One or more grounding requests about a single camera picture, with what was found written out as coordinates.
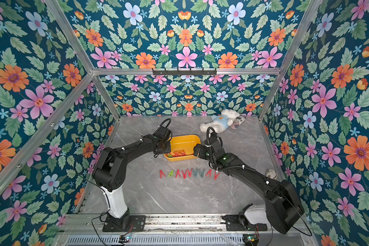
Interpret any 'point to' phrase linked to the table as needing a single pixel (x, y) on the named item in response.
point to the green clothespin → (171, 173)
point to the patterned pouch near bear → (239, 120)
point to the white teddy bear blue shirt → (220, 122)
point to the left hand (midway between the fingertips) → (169, 148)
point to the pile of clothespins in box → (176, 153)
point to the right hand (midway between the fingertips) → (200, 149)
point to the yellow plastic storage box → (186, 142)
